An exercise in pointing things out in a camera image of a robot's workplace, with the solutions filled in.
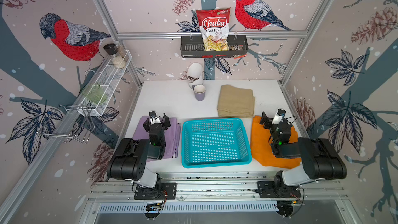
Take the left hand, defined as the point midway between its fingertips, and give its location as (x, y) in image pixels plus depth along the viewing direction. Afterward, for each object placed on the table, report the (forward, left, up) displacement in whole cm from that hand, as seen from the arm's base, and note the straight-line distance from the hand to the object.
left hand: (159, 112), depth 90 cm
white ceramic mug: (+38, -20, -3) cm, 43 cm away
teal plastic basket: (-14, -34, -11) cm, 38 cm away
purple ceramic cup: (+18, -24, -3) cm, 30 cm away
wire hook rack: (-20, +25, +25) cm, 41 cm away
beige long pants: (+14, -49, -9) cm, 52 cm away
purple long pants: (-12, -9, -7) cm, 17 cm away
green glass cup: (-6, +22, +25) cm, 33 cm away
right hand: (+1, -67, -1) cm, 67 cm away
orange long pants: (-18, -60, -10) cm, 64 cm away
